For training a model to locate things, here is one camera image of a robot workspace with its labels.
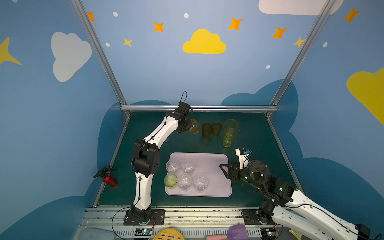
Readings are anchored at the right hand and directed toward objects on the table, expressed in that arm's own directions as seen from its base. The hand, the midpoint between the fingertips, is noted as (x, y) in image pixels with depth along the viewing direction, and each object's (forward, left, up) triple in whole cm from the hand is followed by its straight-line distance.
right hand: (227, 163), depth 72 cm
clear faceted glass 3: (-5, +12, -19) cm, 23 cm away
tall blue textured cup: (+2, +28, +15) cm, 32 cm away
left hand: (+27, +20, -5) cm, 34 cm away
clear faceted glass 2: (-3, +22, -19) cm, 29 cm away
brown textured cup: (+32, +9, -14) cm, 36 cm away
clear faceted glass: (+5, +29, -18) cm, 35 cm away
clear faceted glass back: (+4, +20, -14) cm, 25 cm away
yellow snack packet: (-26, -34, -18) cm, 46 cm away
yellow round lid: (-29, +26, -17) cm, 43 cm away
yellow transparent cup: (+29, +18, -9) cm, 35 cm away
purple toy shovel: (-27, -5, -20) cm, 33 cm away
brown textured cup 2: (+34, +2, -15) cm, 37 cm away
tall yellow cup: (+32, -7, -6) cm, 33 cm away
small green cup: (-4, +30, -19) cm, 36 cm away
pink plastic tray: (+8, +8, -20) cm, 23 cm away
